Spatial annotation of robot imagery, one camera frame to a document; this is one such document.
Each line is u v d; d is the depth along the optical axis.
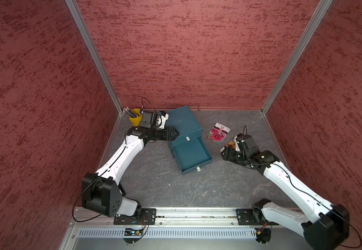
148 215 0.74
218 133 1.07
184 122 0.86
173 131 0.73
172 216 0.76
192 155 0.88
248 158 0.58
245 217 0.74
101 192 0.41
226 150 0.72
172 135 0.72
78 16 0.73
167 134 0.71
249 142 0.60
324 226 0.37
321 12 0.73
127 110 0.98
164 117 0.75
